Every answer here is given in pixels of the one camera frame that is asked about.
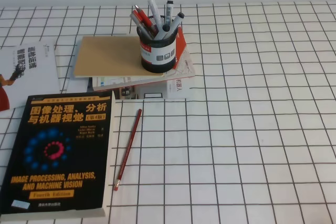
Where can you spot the grey marker black cap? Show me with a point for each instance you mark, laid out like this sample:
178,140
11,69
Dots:
168,13

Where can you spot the black image processing textbook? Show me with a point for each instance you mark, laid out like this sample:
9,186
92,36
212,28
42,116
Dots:
58,167

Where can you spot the black mesh pen holder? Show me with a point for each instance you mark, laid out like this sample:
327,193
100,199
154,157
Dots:
158,56

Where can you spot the white robot brochure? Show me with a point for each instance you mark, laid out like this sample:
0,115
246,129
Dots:
28,69

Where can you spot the white marker in holder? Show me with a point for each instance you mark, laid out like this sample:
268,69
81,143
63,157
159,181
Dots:
156,15

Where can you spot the red pen in holder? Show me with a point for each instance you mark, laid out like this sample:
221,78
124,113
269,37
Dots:
140,14

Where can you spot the grey silver pen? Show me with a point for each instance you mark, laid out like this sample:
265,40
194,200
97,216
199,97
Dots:
141,27

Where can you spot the brown kraft notebook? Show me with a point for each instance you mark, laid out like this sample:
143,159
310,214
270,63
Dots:
110,56

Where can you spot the checkered white tablecloth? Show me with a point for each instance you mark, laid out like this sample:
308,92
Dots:
254,142

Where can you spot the red and white map book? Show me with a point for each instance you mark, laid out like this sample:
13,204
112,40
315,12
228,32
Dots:
183,69

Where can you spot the white booklet under stack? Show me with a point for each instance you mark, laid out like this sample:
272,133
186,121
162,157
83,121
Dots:
170,89

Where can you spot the grey marker leaning right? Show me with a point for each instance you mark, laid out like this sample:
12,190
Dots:
167,30

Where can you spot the red pencil with eraser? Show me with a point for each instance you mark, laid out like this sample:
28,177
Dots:
127,150

